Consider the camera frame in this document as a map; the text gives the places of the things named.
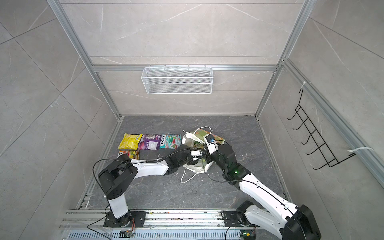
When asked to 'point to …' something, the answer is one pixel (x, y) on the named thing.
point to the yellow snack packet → (130, 141)
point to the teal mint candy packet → (172, 141)
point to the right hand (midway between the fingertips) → (204, 142)
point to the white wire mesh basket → (177, 80)
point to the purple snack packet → (149, 142)
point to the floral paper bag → (201, 146)
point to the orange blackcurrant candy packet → (132, 154)
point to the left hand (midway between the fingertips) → (198, 146)
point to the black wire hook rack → (321, 148)
